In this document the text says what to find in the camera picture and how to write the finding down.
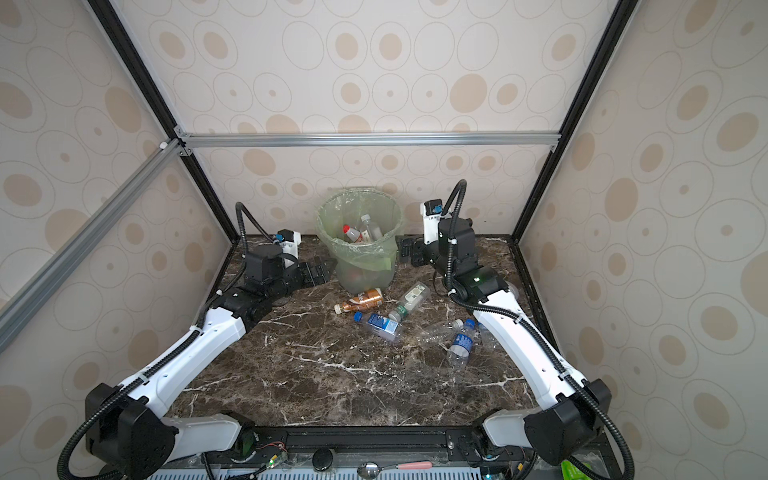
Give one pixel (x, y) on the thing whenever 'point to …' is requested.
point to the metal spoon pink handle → (370, 470)
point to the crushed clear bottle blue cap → (441, 333)
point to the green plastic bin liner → (342, 207)
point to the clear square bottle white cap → (371, 231)
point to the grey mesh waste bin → (358, 279)
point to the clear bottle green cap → (410, 300)
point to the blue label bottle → (380, 325)
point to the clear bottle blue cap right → (460, 350)
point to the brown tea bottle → (367, 299)
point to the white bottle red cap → (352, 233)
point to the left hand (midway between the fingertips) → (332, 259)
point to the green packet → (569, 472)
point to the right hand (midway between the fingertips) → (415, 232)
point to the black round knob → (322, 459)
